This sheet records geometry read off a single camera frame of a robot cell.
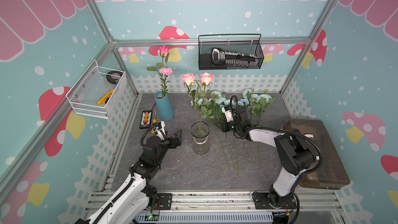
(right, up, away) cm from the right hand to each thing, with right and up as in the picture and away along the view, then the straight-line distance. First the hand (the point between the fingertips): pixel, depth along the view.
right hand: (217, 123), depth 94 cm
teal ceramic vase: (-32, +10, 0) cm, 34 cm away
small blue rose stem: (+22, +13, +16) cm, 30 cm away
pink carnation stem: (-28, +28, -11) cm, 42 cm away
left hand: (-23, -4, -13) cm, 27 cm away
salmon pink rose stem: (-11, +17, -19) cm, 28 cm away
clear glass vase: (-10, -3, -12) cm, 16 cm away
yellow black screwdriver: (-41, 0, +12) cm, 43 cm away
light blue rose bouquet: (-3, +12, +15) cm, 20 cm away
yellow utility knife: (-54, +14, -21) cm, 60 cm away
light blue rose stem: (+10, -23, -9) cm, 27 cm away
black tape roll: (-56, +24, -13) cm, 62 cm away
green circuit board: (-32, -42, -22) cm, 57 cm away
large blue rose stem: (+32, +13, +14) cm, 37 cm away
